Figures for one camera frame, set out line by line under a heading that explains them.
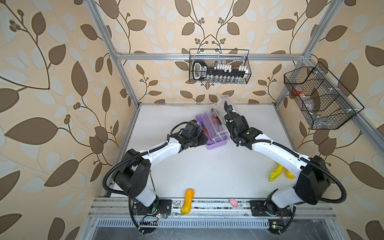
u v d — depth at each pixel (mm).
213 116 961
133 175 443
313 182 418
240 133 611
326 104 725
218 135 865
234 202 758
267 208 652
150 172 869
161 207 738
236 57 911
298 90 887
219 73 828
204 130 1016
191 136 685
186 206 721
